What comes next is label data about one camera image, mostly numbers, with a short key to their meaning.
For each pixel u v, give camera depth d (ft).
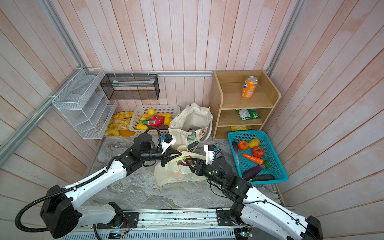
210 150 2.10
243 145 3.18
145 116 3.74
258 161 2.96
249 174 2.82
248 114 3.05
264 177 2.75
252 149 3.21
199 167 2.00
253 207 1.59
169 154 2.14
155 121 3.43
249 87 2.59
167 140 2.01
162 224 2.40
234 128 3.51
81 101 2.26
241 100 2.80
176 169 2.30
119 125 3.40
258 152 3.03
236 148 3.18
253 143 3.21
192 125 3.55
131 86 3.43
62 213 1.26
